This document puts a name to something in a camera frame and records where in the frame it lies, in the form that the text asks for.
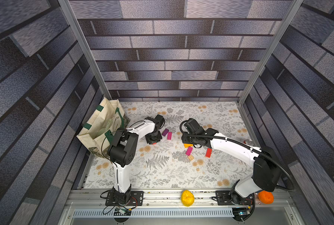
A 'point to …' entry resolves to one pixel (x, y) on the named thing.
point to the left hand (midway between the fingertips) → (157, 141)
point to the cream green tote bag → (98, 131)
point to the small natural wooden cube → (191, 157)
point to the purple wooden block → (165, 132)
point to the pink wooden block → (189, 151)
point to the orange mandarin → (266, 197)
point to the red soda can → (249, 142)
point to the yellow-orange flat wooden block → (186, 145)
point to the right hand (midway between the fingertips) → (182, 136)
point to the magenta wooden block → (169, 136)
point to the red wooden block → (208, 152)
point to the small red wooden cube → (154, 143)
